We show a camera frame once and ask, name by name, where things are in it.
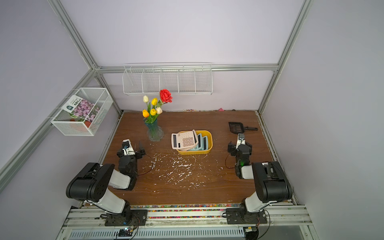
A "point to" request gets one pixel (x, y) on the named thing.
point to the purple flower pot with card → (80, 110)
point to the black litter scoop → (238, 127)
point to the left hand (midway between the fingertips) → (133, 143)
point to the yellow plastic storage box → (210, 143)
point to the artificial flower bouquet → (153, 108)
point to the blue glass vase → (154, 132)
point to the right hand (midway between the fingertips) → (239, 141)
